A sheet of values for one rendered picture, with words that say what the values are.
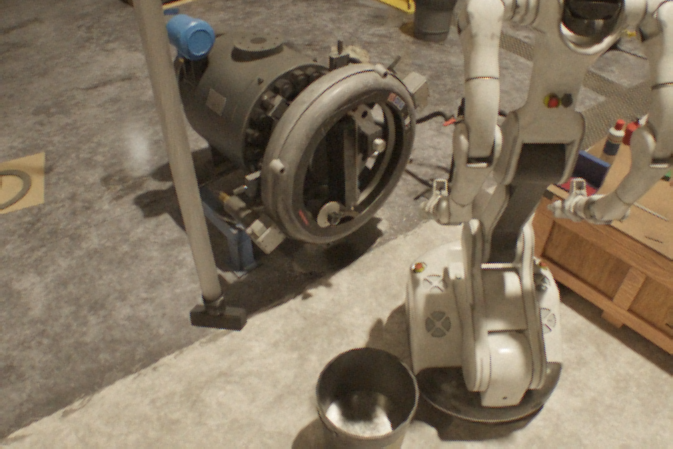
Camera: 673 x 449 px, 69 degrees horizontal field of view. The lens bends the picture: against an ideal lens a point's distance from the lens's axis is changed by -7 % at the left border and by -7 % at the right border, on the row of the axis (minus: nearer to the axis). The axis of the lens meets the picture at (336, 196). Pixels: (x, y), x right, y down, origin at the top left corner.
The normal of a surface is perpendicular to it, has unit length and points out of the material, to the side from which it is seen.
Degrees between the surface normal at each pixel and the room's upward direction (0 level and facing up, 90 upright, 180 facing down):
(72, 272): 0
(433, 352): 38
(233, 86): 44
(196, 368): 0
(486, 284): 22
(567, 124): 83
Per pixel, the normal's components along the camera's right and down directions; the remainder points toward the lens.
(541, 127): 0.01, 0.47
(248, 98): -0.52, -0.26
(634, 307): -0.75, 0.42
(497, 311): 0.00, -0.46
